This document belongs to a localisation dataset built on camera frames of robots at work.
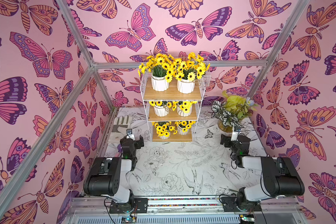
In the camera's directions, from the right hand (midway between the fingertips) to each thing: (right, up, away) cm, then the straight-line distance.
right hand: (230, 134), depth 93 cm
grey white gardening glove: (-80, +3, +13) cm, 81 cm away
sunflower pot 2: (-45, +4, -4) cm, 45 cm away
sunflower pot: (-46, +16, -16) cm, 51 cm away
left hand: (-65, 0, +1) cm, 65 cm away
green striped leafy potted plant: (-2, +15, -8) cm, 17 cm away
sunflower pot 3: (-32, +5, -2) cm, 32 cm away
